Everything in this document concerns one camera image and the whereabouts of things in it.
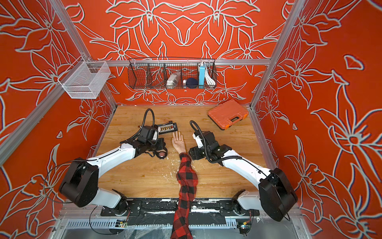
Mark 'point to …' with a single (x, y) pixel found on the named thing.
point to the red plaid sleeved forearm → (187, 179)
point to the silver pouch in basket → (172, 80)
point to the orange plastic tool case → (227, 114)
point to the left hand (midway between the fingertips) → (166, 142)
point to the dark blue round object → (192, 83)
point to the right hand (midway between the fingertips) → (191, 150)
